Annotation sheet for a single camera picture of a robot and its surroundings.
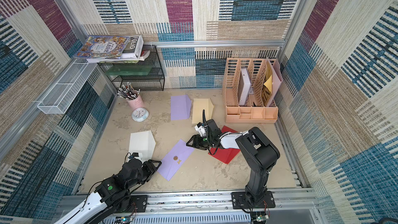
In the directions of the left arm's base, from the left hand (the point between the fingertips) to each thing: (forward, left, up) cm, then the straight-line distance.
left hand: (161, 165), depth 81 cm
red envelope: (+7, -34, -5) cm, 36 cm away
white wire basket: (+21, +43, +30) cm, 56 cm away
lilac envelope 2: (+5, -7, -4) cm, 9 cm away
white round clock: (+34, +19, -2) cm, 39 cm away
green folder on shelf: (+57, +25, +17) cm, 65 cm away
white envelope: (+16, +14, -5) cm, 22 cm away
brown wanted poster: (+38, -62, +10) cm, 73 cm away
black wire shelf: (+46, +11, +21) cm, 52 cm away
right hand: (+12, -14, -2) cm, 19 cm away
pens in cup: (+41, +24, +13) cm, 49 cm away
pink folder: (+37, -61, +24) cm, 76 cm away
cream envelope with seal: (+44, -20, -5) cm, 48 cm away
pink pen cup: (+40, +23, +3) cm, 46 cm away
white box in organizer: (+40, -47, +16) cm, 64 cm away
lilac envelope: (+42, -7, -4) cm, 43 cm away
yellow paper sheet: (+37, -59, +21) cm, 73 cm away
